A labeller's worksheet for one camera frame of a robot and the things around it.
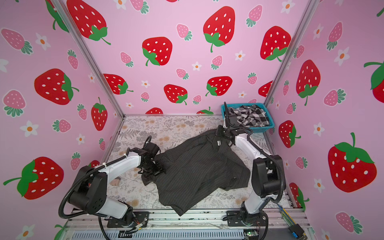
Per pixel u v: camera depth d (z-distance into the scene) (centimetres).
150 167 74
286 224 73
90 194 44
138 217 75
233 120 71
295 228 70
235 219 73
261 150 50
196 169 86
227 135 67
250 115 106
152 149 73
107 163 50
